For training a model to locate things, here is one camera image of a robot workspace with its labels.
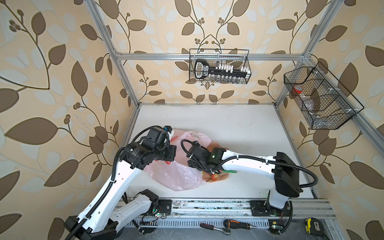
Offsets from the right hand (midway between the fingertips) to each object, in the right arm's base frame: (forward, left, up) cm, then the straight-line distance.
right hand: (195, 166), depth 79 cm
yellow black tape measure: (-28, -54, -6) cm, 61 cm away
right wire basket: (+19, -66, +25) cm, 73 cm away
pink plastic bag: (-8, +7, +11) cm, 16 cm away
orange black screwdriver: (-25, -17, -6) cm, 31 cm away
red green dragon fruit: (-2, -17, -3) cm, 17 cm away
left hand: (+2, +8, +14) cm, 17 cm away
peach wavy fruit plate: (-4, -7, -5) cm, 10 cm away
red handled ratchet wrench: (-28, -13, -8) cm, 32 cm away
